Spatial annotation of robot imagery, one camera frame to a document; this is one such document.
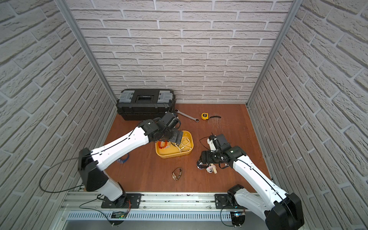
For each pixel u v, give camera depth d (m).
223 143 0.61
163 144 0.93
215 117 1.10
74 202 0.76
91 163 0.42
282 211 0.38
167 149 0.93
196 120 1.07
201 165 0.84
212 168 0.81
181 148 0.91
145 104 1.01
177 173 0.83
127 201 0.73
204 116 1.10
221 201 0.74
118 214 0.72
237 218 0.70
